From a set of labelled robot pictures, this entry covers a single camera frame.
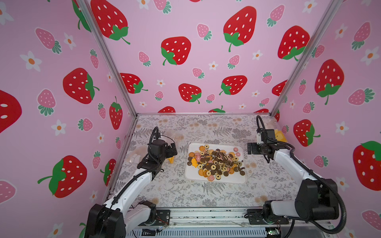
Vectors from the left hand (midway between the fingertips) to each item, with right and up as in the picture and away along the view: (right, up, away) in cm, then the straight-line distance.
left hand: (168, 145), depth 85 cm
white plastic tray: (+32, -11, +5) cm, 34 cm away
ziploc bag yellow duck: (-1, +5, +14) cm, 15 cm away
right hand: (+52, -1, +4) cm, 52 cm away
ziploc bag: (+75, +14, +29) cm, 82 cm away
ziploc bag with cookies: (-22, -7, +8) cm, 24 cm away
